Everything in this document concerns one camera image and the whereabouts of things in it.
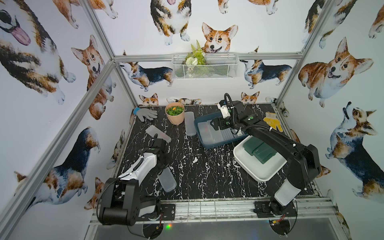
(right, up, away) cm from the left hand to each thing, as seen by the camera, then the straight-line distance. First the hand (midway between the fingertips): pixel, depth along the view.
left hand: (167, 163), depth 88 cm
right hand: (+28, +26, -5) cm, 38 cm away
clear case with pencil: (+31, +15, +13) cm, 37 cm away
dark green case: (+55, +8, +1) cm, 55 cm away
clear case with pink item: (-14, +18, +18) cm, 29 cm away
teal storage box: (+38, +15, +12) cm, 43 cm away
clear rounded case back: (+13, +21, +18) cm, 31 cm away
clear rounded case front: (+1, -8, -4) cm, 10 cm away
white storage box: (+51, -3, 0) cm, 51 cm away
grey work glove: (-21, +30, +27) cm, 45 cm away
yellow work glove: (+72, +26, +24) cm, 81 cm away
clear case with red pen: (+24, +16, +15) cm, 32 cm away
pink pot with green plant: (+3, +31, +12) cm, 33 cm away
